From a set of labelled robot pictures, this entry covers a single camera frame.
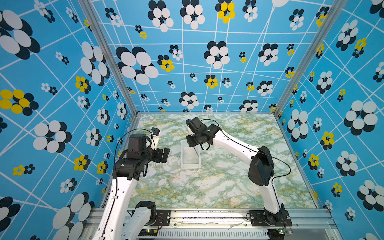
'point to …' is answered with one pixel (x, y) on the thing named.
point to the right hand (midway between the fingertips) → (190, 140)
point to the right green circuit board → (281, 231)
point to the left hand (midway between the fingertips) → (160, 146)
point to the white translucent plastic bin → (190, 157)
